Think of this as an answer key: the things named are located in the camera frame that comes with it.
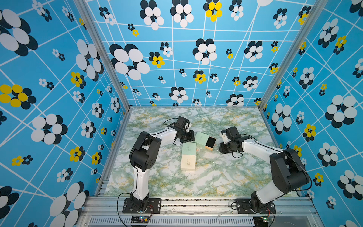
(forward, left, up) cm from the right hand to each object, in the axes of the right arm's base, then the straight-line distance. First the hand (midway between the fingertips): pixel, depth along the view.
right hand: (223, 148), depth 93 cm
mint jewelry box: (-1, +23, +2) cm, 23 cm away
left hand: (+6, +17, +3) cm, 18 cm away
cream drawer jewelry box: (-10, +23, +1) cm, 25 cm away
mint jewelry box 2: (+5, +9, 0) cm, 10 cm away
